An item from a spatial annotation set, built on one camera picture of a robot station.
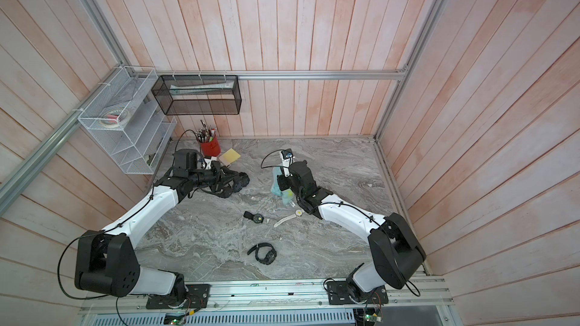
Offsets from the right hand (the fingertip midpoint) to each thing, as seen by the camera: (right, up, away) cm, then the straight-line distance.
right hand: (281, 166), depth 85 cm
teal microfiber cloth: (+2, -12, +2) cm, 12 cm away
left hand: (-15, -3, -4) cm, 16 cm away
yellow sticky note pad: (-27, +4, +25) cm, 37 cm away
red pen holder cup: (-35, +8, +22) cm, 42 cm away
